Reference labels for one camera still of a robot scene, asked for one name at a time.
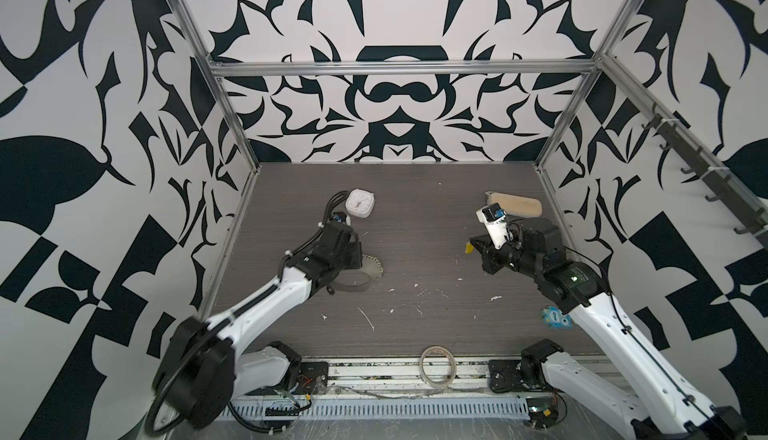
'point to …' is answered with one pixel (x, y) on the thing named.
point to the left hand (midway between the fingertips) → (359, 244)
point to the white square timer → (360, 203)
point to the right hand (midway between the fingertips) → (475, 237)
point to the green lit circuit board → (543, 412)
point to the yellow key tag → (469, 248)
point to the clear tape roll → (423, 371)
